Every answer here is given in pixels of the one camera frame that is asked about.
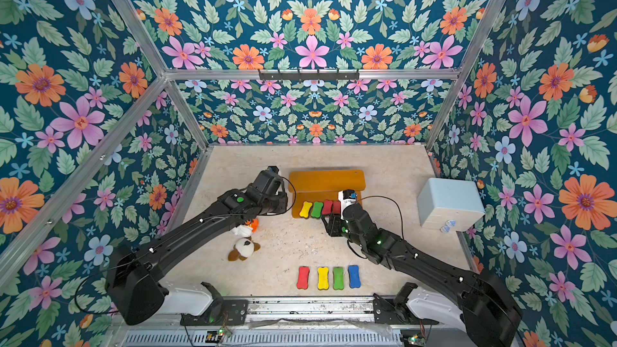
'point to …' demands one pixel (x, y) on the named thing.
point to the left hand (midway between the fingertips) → (288, 198)
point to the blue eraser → (354, 277)
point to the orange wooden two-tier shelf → (321, 185)
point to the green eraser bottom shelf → (316, 210)
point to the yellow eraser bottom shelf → (304, 212)
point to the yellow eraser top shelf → (323, 278)
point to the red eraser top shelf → (303, 277)
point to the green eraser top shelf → (338, 278)
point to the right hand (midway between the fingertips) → (324, 216)
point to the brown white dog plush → (243, 248)
